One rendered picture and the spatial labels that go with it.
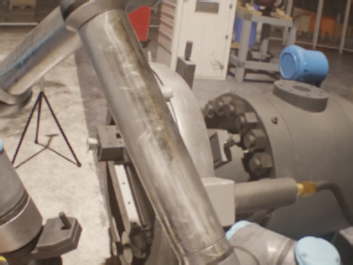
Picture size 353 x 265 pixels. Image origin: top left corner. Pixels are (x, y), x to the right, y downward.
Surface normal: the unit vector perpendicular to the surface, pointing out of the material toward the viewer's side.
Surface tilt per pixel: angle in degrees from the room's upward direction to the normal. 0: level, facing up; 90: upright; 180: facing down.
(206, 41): 90
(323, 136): 40
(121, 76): 69
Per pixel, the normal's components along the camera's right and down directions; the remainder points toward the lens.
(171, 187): -0.06, 0.00
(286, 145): 0.35, -0.40
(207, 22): 0.27, 0.38
